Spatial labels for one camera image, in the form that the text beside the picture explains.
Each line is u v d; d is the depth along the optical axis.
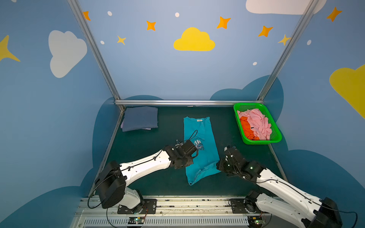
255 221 0.71
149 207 0.74
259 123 1.04
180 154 0.62
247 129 1.04
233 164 0.61
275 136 0.98
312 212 0.41
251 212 0.73
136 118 1.11
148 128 1.05
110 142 1.04
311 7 0.70
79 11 0.70
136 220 0.71
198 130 1.08
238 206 0.73
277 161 0.97
